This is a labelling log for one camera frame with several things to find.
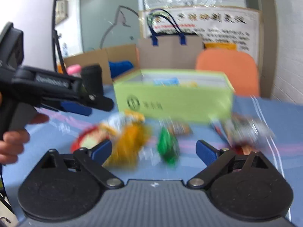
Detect dark red small snack packet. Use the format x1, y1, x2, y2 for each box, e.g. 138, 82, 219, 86
230, 140, 255, 155

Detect silver foil snack packet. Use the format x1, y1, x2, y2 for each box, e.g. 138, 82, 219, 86
211, 114, 274, 147

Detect blue cookie packet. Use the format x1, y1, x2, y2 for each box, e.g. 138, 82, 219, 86
153, 77, 180, 86

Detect person's left hand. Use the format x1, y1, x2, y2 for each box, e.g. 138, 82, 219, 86
0, 92, 50, 165

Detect yellow transparent cake packet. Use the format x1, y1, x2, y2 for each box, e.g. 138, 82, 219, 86
103, 122, 152, 169

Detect white yellow-edged snack packet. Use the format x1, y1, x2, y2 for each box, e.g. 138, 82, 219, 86
99, 110, 145, 136

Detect clear small candy wrapper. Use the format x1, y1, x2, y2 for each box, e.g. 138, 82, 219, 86
163, 120, 192, 136

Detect green candy wrapper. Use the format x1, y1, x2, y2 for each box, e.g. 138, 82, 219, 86
157, 127, 180, 165

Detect pink-lidded glass jar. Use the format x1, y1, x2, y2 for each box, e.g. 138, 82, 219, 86
66, 64, 82, 78

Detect green cardboard snack box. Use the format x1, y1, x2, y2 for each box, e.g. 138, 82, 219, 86
113, 69, 234, 123

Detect blue patterned tablecloth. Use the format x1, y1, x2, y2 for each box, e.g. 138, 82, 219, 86
2, 96, 302, 226

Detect black travel tumbler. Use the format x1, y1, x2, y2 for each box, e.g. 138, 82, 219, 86
81, 65, 104, 96

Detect white softbox light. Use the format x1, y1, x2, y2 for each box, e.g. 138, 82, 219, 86
1, 0, 57, 72

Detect blue object in box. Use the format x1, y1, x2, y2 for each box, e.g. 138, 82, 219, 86
108, 61, 134, 79

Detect orange chair back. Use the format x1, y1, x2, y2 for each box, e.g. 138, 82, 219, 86
196, 49, 260, 97

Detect brown cardboard box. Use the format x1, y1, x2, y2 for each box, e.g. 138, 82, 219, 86
64, 44, 140, 85

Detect kraft paper bag blue handles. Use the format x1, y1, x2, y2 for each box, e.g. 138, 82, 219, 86
137, 8, 204, 69

